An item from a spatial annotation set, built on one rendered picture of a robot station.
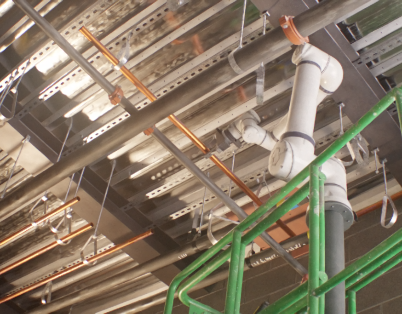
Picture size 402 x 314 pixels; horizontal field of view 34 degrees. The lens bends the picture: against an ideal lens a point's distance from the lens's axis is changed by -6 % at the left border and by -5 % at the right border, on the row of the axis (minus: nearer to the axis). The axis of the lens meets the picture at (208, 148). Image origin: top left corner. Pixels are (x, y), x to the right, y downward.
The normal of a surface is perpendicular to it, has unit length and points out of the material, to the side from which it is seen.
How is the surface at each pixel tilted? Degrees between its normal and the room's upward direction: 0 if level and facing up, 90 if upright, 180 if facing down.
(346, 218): 180
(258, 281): 90
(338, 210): 180
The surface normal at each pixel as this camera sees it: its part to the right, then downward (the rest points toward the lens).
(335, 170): 0.47, -0.61
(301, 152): 0.43, -0.45
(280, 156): -0.85, -0.34
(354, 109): -0.11, 0.66
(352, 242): -0.63, -0.61
